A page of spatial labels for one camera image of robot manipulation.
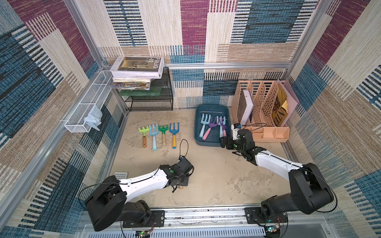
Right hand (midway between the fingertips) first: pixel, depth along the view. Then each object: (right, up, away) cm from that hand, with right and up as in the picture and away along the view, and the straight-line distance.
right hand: (225, 137), depth 91 cm
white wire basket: (-73, +22, -10) cm, 77 cm away
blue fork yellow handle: (-33, +3, +15) cm, 36 cm away
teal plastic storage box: (-1, +19, +32) cm, 37 cm away
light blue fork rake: (-47, +1, +15) cm, 50 cm away
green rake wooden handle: (-41, +4, +17) cm, 44 cm away
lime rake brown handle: (-54, +3, +17) cm, 57 cm away
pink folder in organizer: (+36, +22, -7) cm, 43 cm away
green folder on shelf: (-45, +30, +8) cm, 54 cm away
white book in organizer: (+16, +19, +4) cm, 25 cm away
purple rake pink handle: (+2, +8, +17) cm, 19 cm away
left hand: (-24, -23, -6) cm, 34 cm away
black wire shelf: (-51, +24, +28) cm, 63 cm away
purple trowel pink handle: (-6, +7, +18) cm, 20 cm away
